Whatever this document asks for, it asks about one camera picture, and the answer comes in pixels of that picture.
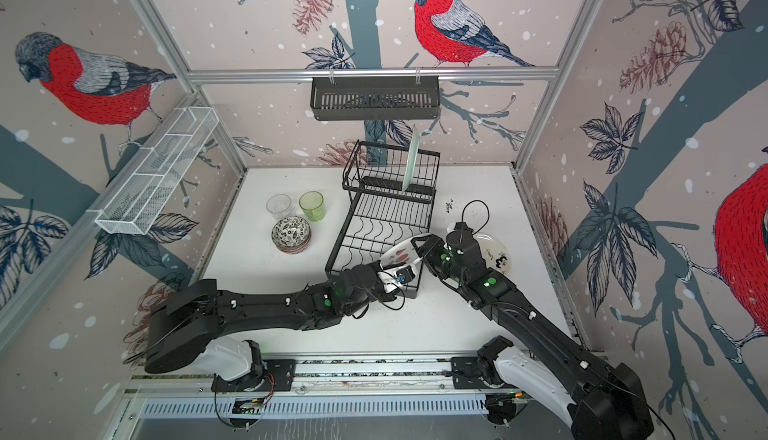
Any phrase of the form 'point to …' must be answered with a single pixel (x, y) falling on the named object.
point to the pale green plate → (411, 159)
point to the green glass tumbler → (312, 205)
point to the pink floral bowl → (291, 232)
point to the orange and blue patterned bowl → (294, 251)
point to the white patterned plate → (404, 252)
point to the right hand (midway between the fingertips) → (410, 247)
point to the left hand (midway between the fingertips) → (404, 265)
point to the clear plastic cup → (280, 206)
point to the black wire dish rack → (391, 188)
